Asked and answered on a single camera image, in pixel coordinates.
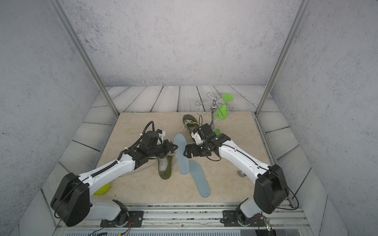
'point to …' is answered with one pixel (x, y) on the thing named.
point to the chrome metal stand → (214, 106)
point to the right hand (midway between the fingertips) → (191, 153)
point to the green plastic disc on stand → (221, 112)
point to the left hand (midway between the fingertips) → (180, 147)
